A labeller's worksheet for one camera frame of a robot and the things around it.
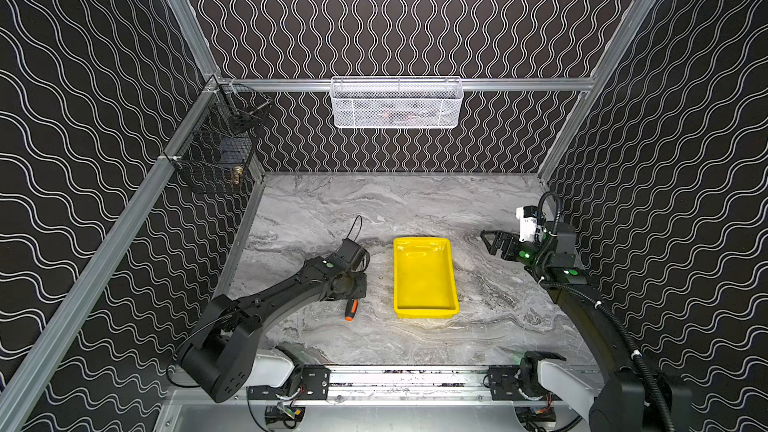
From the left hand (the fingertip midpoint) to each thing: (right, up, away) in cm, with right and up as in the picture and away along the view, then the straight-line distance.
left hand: (369, 292), depth 85 cm
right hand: (+36, +16, -2) cm, 39 cm away
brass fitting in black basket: (-35, +34, -4) cm, 49 cm away
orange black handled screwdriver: (-5, -4, -3) cm, 7 cm away
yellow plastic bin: (+16, +2, +6) cm, 17 cm away
